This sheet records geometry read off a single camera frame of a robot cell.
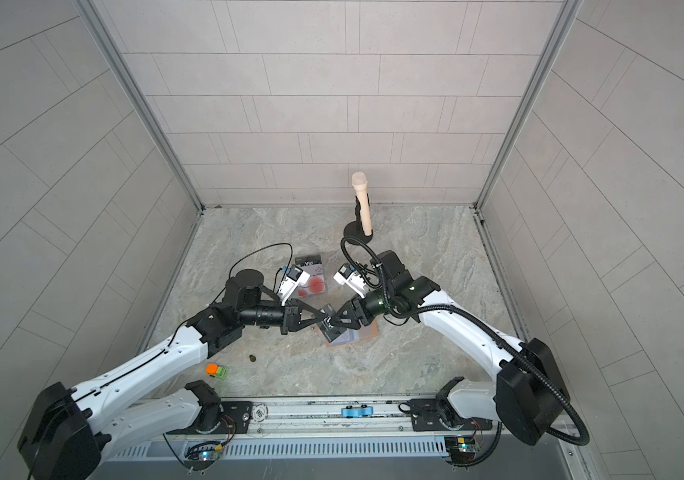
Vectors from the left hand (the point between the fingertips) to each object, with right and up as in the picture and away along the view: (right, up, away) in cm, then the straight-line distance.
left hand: (324, 321), depth 68 cm
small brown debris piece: (-21, -14, +11) cm, 27 cm away
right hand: (+3, -1, +3) cm, 5 cm away
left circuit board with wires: (-27, -29, -3) cm, 39 cm away
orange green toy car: (-28, -15, +7) cm, 33 cm away
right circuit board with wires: (+32, -29, -1) cm, 43 cm away
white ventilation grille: (+24, -29, 0) cm, 38 cm away
